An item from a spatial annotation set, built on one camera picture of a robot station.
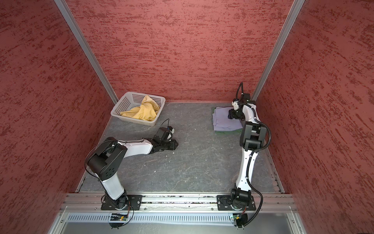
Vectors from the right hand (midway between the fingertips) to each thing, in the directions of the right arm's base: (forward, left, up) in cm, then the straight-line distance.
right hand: (234, 117), depth 105 cm
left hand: (-21, +43, -4) cm, 48 cm away
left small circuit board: (-58, +70, -6) cm, 91 cm away
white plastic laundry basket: (+18, +83, +2) cm, 85 cm away
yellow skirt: (0, +62, +10) cm, 63 cm away
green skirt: (-10, +5, -5) cm, 12 cm away
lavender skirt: (-3, +10, -1) cm, 10 cm away
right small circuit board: (-60, +7, -7) cm, 61 cm away
